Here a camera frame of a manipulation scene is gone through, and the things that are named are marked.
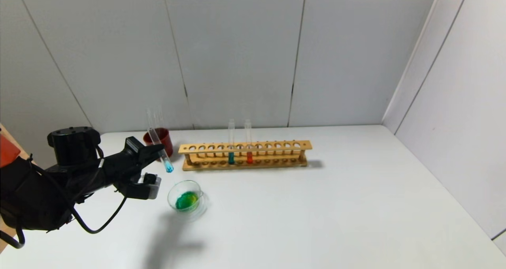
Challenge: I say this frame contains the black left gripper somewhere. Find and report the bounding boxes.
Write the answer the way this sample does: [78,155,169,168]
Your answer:
[101,136,165,186]

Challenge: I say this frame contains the test tube with teal liquid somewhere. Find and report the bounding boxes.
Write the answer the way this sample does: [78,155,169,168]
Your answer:
[147,128,174,173]

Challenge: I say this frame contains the test tube with blue liquid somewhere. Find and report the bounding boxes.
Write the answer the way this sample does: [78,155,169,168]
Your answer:
[228,119,236,165]

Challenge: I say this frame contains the test tube with red liquid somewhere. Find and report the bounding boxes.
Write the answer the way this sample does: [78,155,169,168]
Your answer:
[245,119,253,165]

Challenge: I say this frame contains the wooden test tube rack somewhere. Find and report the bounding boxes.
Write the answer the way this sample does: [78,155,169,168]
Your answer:
[179,140,313,171]

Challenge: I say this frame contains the dark red cup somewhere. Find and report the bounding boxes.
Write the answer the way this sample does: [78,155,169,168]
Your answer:
[143,128,174,159]

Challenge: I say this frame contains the clear glass beaker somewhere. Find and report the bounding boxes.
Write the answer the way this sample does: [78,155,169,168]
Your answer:
[167,180,210,221]

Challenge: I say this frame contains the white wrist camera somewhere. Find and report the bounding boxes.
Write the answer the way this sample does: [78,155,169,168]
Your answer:
[126,173,162,200]

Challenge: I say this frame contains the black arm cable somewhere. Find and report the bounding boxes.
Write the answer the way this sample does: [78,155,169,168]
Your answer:
[69,196,128,234]

